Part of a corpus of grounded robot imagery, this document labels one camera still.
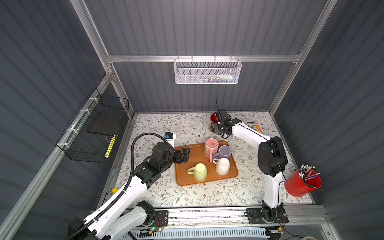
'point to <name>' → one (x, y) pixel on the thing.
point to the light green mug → (199, 171)
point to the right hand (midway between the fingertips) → (220, 127)
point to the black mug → (214, 122)
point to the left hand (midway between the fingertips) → (182, 148)
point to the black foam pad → (105, 123)
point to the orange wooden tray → (196, 155)
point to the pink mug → (211, 147)
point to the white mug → (223, 165)
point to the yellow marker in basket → (109, 148)
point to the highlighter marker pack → (254, 125)
